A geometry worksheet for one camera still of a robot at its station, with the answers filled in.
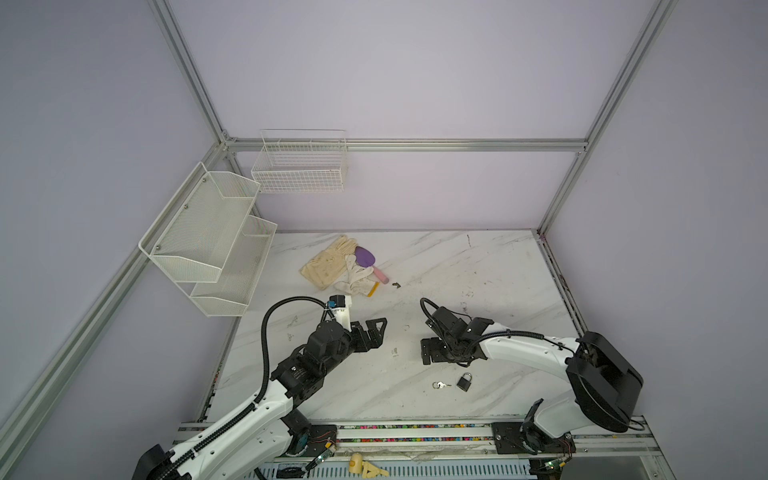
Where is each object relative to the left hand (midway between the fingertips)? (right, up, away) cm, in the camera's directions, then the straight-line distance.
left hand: (373, 324), depth 77 cm
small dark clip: (+6, +8, +27) cm, 29 cm away
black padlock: (+25, -18, +5) cm, 31 cm away
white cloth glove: (-7, +9, +27) cm, 30 cm away
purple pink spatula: (-5, +17, +35) cm, 39 cm away
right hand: (+17, -11, +9) cm, 22 cm away
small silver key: (+18, -18, +5) cm, 26 cm away
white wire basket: (-25, +49, +18) cm, 58 cm away
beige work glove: (-19, +15, +33) cm, 41 cm away
